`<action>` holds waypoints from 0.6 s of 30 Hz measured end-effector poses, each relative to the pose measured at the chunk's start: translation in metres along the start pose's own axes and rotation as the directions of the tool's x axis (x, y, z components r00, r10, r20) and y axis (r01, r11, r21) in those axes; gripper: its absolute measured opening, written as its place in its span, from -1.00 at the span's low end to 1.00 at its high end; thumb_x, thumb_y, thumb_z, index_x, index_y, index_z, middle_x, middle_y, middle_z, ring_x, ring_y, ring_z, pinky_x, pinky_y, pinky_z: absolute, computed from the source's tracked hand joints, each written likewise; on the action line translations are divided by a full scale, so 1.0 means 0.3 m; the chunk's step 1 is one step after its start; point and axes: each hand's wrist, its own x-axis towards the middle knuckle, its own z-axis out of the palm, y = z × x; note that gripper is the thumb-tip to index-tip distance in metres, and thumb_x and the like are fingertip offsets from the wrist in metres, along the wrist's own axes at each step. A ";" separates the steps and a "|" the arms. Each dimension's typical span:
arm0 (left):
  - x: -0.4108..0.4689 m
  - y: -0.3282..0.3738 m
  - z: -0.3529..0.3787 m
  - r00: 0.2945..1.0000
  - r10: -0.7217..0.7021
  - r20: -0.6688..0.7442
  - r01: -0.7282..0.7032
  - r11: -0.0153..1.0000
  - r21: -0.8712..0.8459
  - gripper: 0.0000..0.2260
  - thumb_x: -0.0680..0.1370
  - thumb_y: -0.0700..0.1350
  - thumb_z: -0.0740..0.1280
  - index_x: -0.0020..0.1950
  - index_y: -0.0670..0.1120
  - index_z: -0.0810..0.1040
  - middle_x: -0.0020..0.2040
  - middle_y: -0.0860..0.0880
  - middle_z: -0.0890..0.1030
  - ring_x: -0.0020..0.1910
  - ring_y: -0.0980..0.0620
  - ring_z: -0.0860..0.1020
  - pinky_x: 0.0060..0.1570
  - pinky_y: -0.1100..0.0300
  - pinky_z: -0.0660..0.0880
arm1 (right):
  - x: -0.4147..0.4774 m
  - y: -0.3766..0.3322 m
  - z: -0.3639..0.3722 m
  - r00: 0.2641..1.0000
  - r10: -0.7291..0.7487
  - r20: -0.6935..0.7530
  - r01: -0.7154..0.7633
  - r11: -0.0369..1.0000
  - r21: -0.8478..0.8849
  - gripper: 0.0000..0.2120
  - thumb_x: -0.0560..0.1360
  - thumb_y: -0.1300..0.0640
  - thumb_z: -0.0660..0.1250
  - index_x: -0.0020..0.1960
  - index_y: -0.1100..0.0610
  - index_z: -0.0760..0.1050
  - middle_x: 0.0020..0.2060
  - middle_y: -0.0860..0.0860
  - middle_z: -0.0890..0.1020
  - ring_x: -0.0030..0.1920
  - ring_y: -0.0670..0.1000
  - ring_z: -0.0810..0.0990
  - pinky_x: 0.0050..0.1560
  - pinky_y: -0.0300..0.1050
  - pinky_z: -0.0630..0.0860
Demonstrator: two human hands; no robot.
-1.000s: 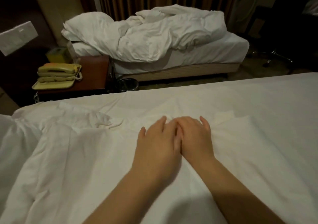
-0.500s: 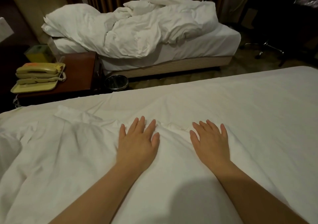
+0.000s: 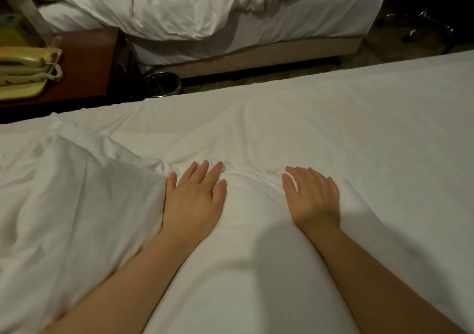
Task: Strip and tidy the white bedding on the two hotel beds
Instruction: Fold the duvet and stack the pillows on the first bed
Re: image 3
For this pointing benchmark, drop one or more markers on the person's left hand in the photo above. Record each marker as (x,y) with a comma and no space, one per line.
(194,204)

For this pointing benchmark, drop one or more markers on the white pillow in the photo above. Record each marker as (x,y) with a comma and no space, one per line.
(67,226)

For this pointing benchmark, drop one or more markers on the pale green box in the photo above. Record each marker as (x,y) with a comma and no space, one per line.
(11,30)

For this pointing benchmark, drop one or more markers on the person's right forearm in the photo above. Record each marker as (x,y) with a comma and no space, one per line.
(385,293)

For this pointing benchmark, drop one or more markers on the white bed sheet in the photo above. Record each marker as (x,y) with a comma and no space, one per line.
(370,115)

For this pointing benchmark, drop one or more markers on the white duvet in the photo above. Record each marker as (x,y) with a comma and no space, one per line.
(178,4)
(259,271)

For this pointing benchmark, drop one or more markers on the reddish wooden nightstand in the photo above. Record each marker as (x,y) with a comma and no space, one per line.
(89,63)

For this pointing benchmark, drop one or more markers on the person's right hand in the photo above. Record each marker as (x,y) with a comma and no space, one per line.
(315,200)

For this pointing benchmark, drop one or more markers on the yellow telephone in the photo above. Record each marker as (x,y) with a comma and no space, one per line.
(26,70)

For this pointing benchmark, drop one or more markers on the black trash bin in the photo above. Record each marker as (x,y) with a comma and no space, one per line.
(163,84)

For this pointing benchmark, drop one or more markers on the black office chair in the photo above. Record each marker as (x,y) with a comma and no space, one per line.
(426,19)

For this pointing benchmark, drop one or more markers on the person's left forearm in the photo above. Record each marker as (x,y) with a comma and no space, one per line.
(118,293)

